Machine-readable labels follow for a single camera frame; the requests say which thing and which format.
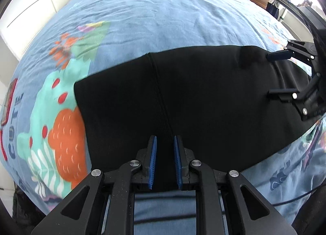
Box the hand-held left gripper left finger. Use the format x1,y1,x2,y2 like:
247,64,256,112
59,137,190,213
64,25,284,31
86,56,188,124
31,135,158,235

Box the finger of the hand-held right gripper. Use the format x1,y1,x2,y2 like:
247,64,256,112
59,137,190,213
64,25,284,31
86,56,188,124
265,40,318,66
267,73,322,121

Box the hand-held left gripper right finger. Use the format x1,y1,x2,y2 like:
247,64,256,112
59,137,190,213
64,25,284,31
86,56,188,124
174,135,297,235

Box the black pants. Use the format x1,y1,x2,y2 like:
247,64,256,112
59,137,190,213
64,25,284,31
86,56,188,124
73,45,321,192

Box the dark blue shopping bag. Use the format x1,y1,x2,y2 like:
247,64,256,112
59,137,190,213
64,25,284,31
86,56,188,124
266,2,281,20

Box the glass top desk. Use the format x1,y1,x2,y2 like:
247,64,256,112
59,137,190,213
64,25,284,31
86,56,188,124
270,0,326,47

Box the bed with blue printed sheet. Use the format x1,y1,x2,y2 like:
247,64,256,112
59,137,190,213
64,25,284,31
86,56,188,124
0,0,326,235

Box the black fluffy bag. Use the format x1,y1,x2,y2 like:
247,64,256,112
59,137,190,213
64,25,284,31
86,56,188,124
12,185,47,235

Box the red cased phone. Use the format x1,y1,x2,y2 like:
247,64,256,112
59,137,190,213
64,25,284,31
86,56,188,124
1,78,18,127

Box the white wardrobe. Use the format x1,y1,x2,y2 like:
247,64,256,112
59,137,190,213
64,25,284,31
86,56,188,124
0,0,93,60

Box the red strap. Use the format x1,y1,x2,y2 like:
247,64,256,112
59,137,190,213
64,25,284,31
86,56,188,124
0,129,8,161

